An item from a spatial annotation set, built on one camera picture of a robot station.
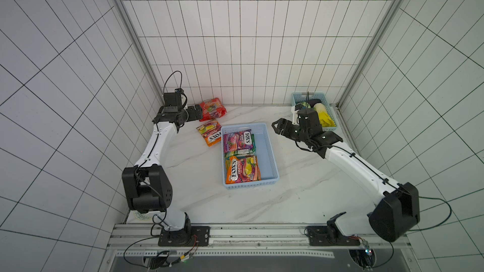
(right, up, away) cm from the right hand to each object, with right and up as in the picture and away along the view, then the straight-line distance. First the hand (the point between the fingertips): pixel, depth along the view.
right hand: (269, 127), depth 80 cm
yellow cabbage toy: (+35, +3, +23) cm, 42 cm away
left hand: (-36, +6, +7) cm, 38 cm away
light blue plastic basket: (+1, -20, +14) cm, 24 cm away
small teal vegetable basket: (+24, +17, +37) cm, 48 cm away
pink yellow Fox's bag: (-12, -20, +5) cm, 24 cm away
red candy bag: (-30, +10, +31) cm, 44 cm away
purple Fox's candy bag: (-14, -8, +14) cm, 22 cm away
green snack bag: (-12, -14, +12) cm, 22 cm away
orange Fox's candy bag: (-30, -4, +24) cm, 38 cm away
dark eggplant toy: (+31, +14, +34) cm, 48 cm away
